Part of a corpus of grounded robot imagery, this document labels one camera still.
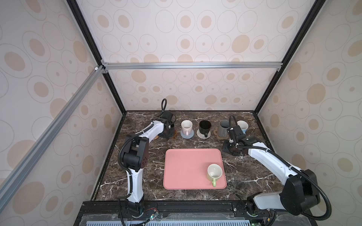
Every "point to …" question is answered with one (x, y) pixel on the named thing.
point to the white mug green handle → (214, 172)
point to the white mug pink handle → (186, 125)
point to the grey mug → (224, 125)
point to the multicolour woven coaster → (202, 136)
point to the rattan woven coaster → (156, 137)
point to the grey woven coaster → (187, 137)
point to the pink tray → (186, 169)
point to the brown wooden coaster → (175, 134)
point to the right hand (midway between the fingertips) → (224, 148)
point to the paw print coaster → (216, 133)
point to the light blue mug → (243, 125)
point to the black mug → (204, 127)
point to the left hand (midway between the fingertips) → (172, 131)
